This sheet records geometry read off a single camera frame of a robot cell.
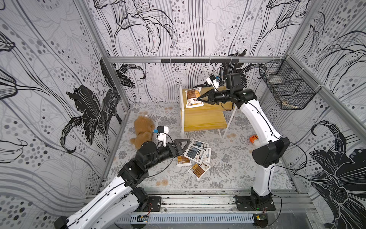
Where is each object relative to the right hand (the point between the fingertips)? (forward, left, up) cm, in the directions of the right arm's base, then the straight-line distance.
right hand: (200, 98), depth 74 cm
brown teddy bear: (-2, +36, -23) cm, 42 cm away
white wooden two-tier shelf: (+6, -7, -23) cm, 24 cm away
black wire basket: (+17, -60, -7) cm, 63 cm away
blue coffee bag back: (-8, -1, -35) cm, 35 cm away
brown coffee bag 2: (-21, +11, -33) cm, 40 cm away
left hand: (-25, +7, -8) cm, 27 cm away
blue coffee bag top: (-16, +3, -32) cm, 36 cm away
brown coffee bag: (-27, +1, -32) cm, 42 cm away
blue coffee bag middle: (-18, -5, -34) cm, 39 cm away
